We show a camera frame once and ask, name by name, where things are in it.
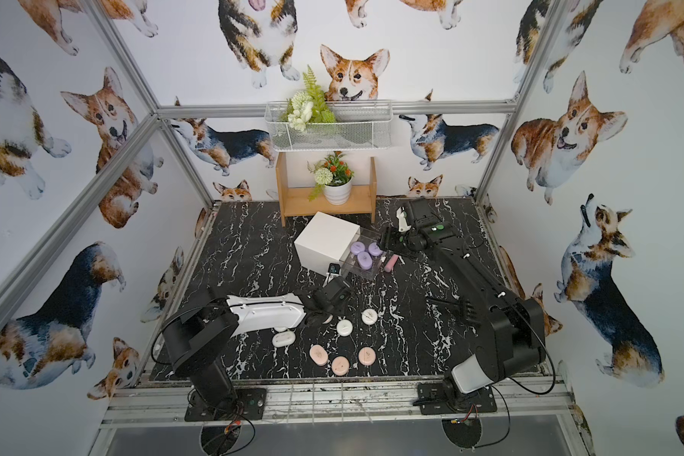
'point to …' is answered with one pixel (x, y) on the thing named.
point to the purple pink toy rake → (391, 263)
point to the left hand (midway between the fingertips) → (339, 290)
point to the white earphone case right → (369, 316)
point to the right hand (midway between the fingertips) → (393, 235)
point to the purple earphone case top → (357, 247)
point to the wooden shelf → (294, 199)
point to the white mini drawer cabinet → (325, 240)
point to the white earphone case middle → (344, 327)
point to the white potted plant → (333, 177)
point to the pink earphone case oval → (318, 354)
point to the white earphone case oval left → (283, 338)
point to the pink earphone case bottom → (340, 366)
